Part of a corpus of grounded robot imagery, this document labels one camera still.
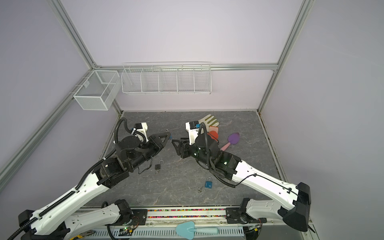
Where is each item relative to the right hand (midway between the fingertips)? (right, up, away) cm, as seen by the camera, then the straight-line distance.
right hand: (175, 141), depth 64 cm
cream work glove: (+18, +10, +52) cm, 56 cm away
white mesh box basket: (-57, +30, +33) cm, 72 cm away
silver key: (+11, -29, +19) cm, 36 cm away
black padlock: (-15, -19, +27) cm, 36 cm away
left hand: (-2, +2, -1) cm, 3 cm away
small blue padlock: (-2, +2, 0) cm, 3 cm away
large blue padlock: (+16, -26, +19) cm, 36 cm away
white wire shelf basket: (-11, +39, +35) cm, 53 cm away
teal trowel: (+5, -42, +6) cm, 43 cm away
